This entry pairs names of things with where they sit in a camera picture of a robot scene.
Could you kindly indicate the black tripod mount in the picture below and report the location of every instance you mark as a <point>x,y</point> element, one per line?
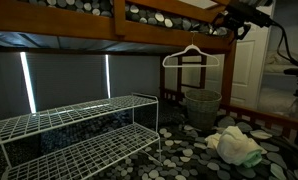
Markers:
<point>297,71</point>

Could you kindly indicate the wooden bunk bed frame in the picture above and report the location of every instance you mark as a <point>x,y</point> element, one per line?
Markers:
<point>55,21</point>

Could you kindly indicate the woven wicker basket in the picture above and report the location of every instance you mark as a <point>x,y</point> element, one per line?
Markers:
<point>202,110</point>

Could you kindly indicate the white crumpled cloth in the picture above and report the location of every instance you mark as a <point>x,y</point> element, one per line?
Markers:
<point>235,146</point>

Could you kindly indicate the grey window blind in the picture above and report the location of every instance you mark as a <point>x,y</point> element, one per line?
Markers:
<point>65,80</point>

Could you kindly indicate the dark bunk slat base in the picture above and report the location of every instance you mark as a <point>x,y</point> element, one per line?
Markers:
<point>72,41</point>

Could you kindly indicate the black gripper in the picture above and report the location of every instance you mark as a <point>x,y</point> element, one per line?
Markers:
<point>243,17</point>

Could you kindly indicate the dark pillow with small dots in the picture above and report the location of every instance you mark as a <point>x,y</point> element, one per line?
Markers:
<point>172,115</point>

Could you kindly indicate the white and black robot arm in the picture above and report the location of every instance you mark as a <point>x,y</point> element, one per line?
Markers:
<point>259,15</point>

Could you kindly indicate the white clothes hanger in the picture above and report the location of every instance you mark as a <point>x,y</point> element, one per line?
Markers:
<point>191,47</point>

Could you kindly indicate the white door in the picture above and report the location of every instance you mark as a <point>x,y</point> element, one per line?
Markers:
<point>245,66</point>

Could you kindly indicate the dotted bunk mattress cover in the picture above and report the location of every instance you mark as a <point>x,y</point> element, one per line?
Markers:
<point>155,16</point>

